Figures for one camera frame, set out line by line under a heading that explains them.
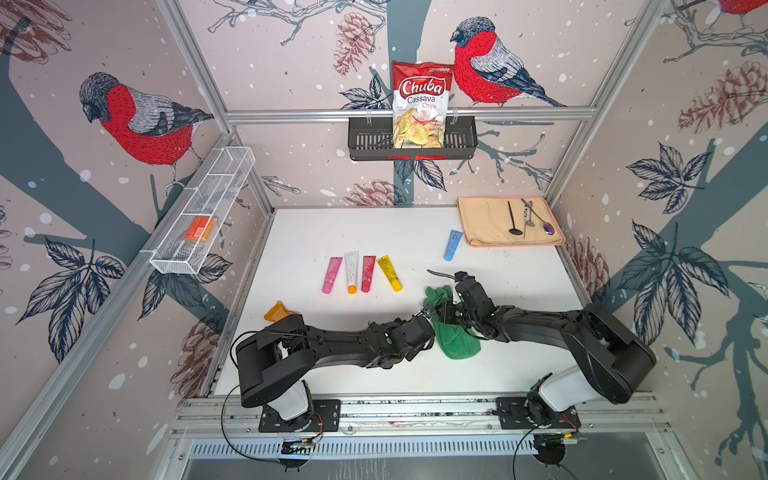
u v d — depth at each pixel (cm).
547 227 114
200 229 71
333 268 103
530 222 115
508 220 117
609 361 44
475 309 71
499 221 117
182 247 70
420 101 85
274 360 45
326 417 73
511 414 73
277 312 92
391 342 63
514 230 114
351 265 102
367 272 101
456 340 83
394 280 98
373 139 95
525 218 118
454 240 110
